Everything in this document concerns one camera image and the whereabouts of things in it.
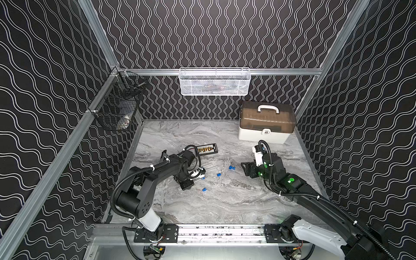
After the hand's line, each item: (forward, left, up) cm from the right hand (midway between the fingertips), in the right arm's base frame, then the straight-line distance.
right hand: (248, 161), depth 80 cm
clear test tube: (+6, +19, -17) cm, 26 cm away
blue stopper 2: (+1, +14, -17) cm, 22 cm away
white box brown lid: (+23, -16, +5) cm, 29 cm away
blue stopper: (+6, +7, -16) cm, 19 cm away
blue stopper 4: (-3, +23, -13) cm, 27 cm away
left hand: (-6, +32, -14) cm, 35 cm away
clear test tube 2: (-11, +34, -7) cm, 36 cm away
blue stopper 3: (-8, +22, -16) cm, 29 cm away
